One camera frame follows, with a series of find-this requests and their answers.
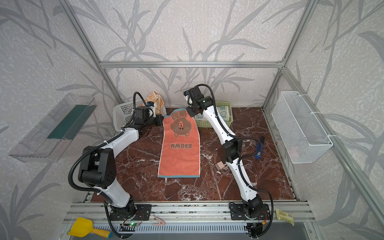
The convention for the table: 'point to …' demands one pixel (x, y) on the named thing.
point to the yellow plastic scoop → (82, 227)
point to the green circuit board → (133, 224)
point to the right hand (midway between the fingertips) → (193, 104)
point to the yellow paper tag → (281, 215)
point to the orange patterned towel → (156, 97)
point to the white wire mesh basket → (298, 130)
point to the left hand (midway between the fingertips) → (165, 112)
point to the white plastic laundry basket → (122, 112)
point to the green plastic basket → (205, 124)
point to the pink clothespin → (160, 222)
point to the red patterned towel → (179, 155)
